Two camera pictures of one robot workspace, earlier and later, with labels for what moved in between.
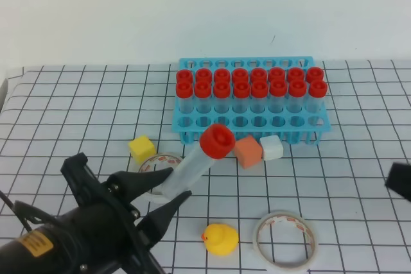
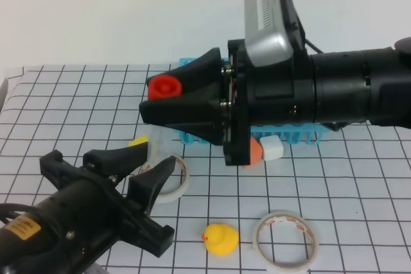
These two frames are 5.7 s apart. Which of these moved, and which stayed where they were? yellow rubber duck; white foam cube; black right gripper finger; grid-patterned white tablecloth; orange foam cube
Moved: black right gripper finger
Stayed: white foam cube; yellow rubber duck; grid-patterned white tablecloth; orange foam cube
